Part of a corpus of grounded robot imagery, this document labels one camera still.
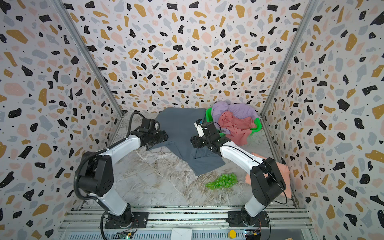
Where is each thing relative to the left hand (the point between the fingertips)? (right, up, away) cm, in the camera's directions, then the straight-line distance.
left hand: (164, 134), depth 92 cm
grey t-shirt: (+11, +6, -13) cm, 18 cm away
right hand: (+19, 0, -7) cm, 20 cm away
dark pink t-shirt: (+49, +3, +8) cm, 50 cm away
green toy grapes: (+37, -25, -9) cm, 46 cm away
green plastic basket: (+29, +12, +20) cm, 38 cm away
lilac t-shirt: (+51, +18, +24) cm, 59 cm away
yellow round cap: (+37, -43, -27) cm, 62 cm away
